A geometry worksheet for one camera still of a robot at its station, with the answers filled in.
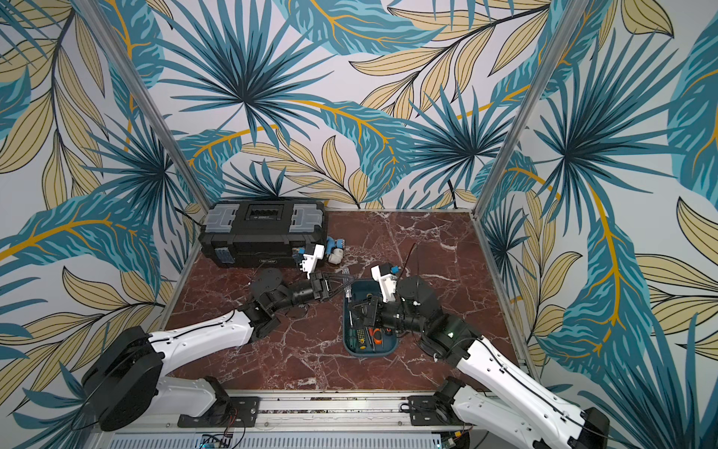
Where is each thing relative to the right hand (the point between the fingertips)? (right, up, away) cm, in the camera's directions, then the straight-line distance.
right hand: (347, 308), depth 66 cm
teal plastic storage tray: (+3, +5, 0) cm, 6 cm away
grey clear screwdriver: (0, +8, +3) cm, 9 cm away
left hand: (+1, +5, +1) cm, 6 cm away
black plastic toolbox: (-29, +18, +25) cm, 42 cm away
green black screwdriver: (+1, -13, +19) cm, 23 cm away
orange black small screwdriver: (+8, -13, +20) cm, 25 cm away
